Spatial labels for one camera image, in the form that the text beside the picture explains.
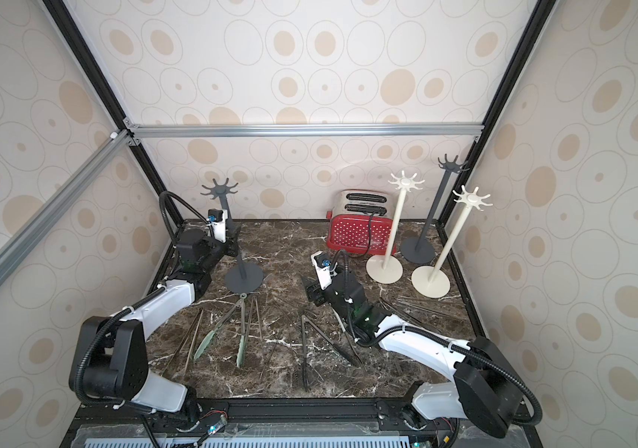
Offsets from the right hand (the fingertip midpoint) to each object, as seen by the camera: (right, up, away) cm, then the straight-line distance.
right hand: (324, 267), depth 79 cm
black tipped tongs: (+5, -26, +6) cm, 27 cm away
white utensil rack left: (+23, -2, +23) cm, 33 cm away
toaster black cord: (+16, +8, +20) cm, 27 cm away
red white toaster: (+13, +15, +18) cm, 27 cm away
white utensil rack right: (+39, -7, +22) cm, 45 cm away
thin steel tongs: (-24, -17, +12) cm, 32 cm away
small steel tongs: (+6, -21, +8) cm, 23 cm away
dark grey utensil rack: (-30, -7, +21) cm, 37 cm away
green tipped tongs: (-25, -25, +4) cm, 35 cm away
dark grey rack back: (+37, +5, +30) cm, 47 cm away
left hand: (-25, +13, +5) cm, 29 cm away
